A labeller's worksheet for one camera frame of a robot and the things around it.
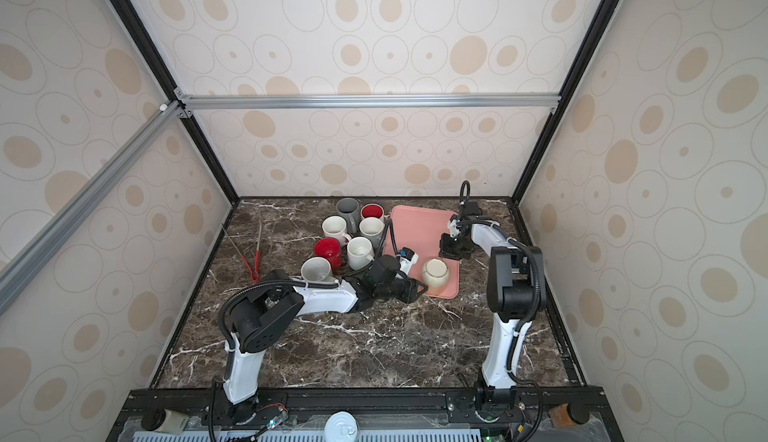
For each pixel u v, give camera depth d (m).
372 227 1.04
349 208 1.04
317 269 0.92
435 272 0.88
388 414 0.73
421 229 1.24
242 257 1.01
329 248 0.98
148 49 0.79
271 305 0.56
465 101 1.75
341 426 0.66
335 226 1.03
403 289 0.80
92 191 0.64
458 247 0.86
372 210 1.06
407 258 0.81
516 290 0.54
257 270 0.98
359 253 1.01
